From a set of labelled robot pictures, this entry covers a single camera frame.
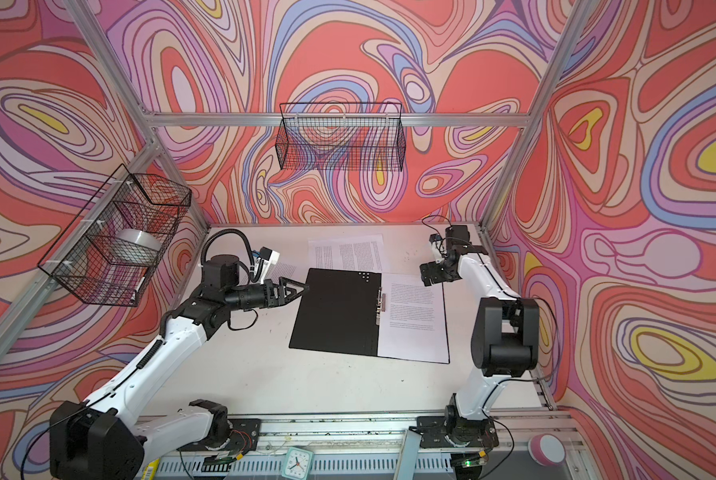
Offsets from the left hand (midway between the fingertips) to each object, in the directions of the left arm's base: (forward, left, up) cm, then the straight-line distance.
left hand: (303, 291), depth 73 cm
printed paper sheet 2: (+31, -12, -23) cm, 41 cm away
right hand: (+14, -40, -15) cm, 45 cm away
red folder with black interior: (+6, -7, -22) cm, 24 cm away
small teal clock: (-34, 0, -21) cm, 40 cm away
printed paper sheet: (+2, -31, -24) cm, 39 cm away
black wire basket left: (+6, +45, +9) cm, 46 cm away
